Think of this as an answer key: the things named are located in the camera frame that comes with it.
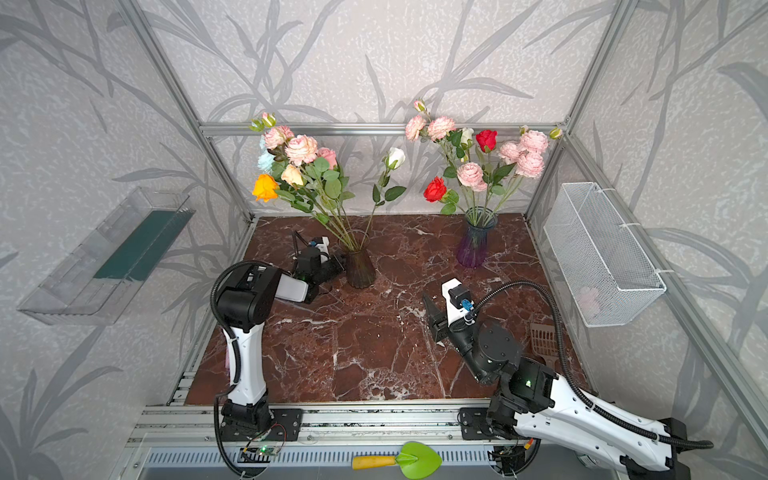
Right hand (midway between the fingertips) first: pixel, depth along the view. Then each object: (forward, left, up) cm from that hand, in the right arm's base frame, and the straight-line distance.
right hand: (435, 279), depth 64 cm
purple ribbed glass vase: (+27, -16, -23) cm, 39 cm away
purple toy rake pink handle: (-15, +43, -6) cm, 46 cm away
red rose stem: (+31, -2, -1) cm, 31 cm away
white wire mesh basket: (-1, -35, +3) cm, 35 cm away
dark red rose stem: (+34, -18, +1) cm, 38 cm away
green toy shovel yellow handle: (-31, +5, -29) cm, 42 cm away
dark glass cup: (+17, +21, -22) cm, 35 cm away
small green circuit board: (-28, +40, -31) cm, 58 cm away
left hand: (+29, +24, -26) cm, 46 cm away
